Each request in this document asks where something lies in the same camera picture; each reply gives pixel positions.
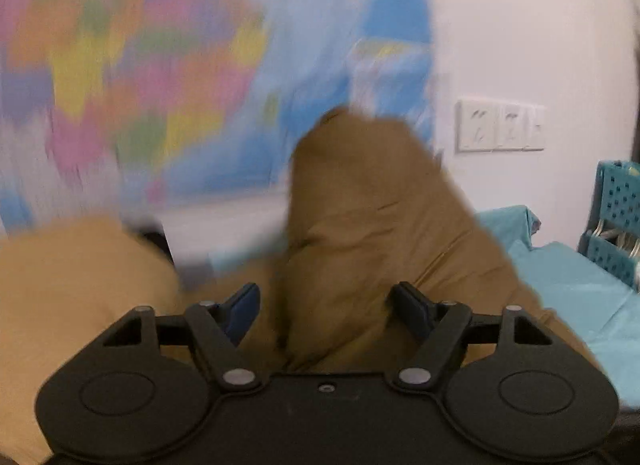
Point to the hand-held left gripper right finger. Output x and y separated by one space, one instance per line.
412 310

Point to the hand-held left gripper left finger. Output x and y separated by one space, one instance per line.
242 312

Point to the brown puffer jacket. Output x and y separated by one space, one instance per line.
370 205

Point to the light blue bedsheet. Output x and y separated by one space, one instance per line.
575 285

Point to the tan quilt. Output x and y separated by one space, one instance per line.
60 285

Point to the white wall socket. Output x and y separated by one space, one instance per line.
511 126
477 126

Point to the white wall switch plate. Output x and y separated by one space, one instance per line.
534 127

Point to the colourful wall map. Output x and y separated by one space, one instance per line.
175 70

